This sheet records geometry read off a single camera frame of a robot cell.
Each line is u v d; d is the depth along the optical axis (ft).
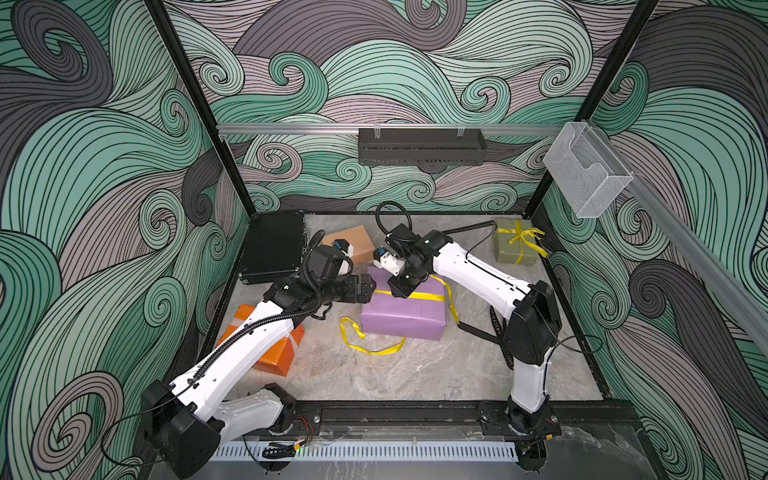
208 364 1.35
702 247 1.93
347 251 2.25
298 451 2.28
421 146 3.19
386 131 3.09
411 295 2.45
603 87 2.74
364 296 2.16
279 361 2.41
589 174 2.44
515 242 3.38
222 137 3.17
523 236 3.40
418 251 1.97
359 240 3.30
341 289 2.08
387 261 2.53
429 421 2.44
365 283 2.20
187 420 1.20
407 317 2.56
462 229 2.02
